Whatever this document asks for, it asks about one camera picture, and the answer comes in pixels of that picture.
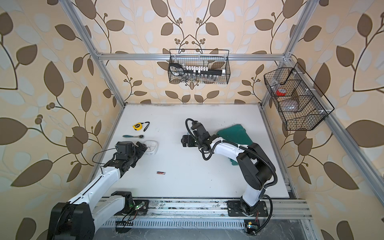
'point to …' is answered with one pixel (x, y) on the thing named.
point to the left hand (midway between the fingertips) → (140, 148)
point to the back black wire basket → (210, 66)
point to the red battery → (160, 172)
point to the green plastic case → (235, 134)
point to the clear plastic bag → (292, 105)
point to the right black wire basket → (300, 103)
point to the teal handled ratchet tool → (141, 136)
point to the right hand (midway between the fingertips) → (188, 140)
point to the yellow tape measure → (138, 126)
